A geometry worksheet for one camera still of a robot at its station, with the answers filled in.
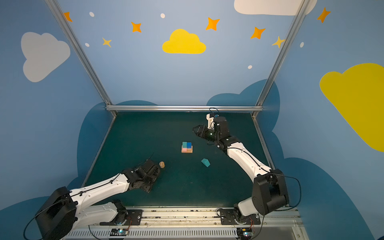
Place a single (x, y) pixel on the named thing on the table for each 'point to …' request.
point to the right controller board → (244, 233)
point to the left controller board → (119, 232)
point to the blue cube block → (189, 145)
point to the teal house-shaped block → (205, 162)
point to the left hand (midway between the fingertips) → (161, 178)
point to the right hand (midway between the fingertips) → (196, 128)
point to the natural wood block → (187, 152)
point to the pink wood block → (184, 150)
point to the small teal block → (184, 145)
